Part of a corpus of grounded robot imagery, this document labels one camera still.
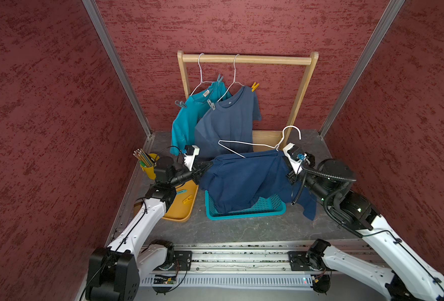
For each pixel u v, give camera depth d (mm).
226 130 857
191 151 652
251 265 740
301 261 739
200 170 724
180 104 696
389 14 725
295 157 473
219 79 873
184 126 782
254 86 917
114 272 383
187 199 898
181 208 921
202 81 759
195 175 657
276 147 568
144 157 900
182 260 741
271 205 888
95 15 724
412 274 383
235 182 751
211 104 713
